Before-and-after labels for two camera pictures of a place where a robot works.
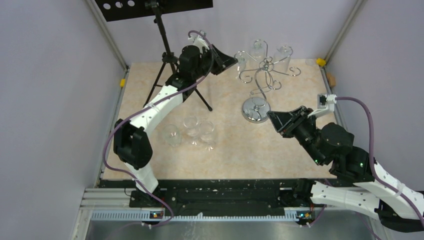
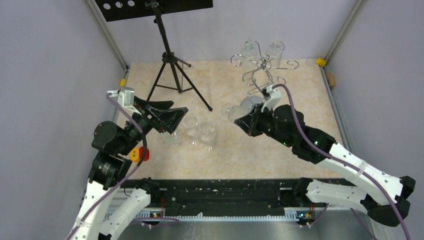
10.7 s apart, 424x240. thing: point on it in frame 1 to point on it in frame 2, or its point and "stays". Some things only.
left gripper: (227, 61) to (168, 119)
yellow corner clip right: (321, 62) stays
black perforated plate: (115, 10) stays
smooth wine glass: (192, 127) stays
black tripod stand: (167, 58) stays
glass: (281, 59) to (275, 53)
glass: (257, 55) to (249, 54)
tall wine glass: (207, 133) stays
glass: (241, 56) to (235, 112)
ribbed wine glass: (172, 135) stays
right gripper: (281, 120) to (249, 123)
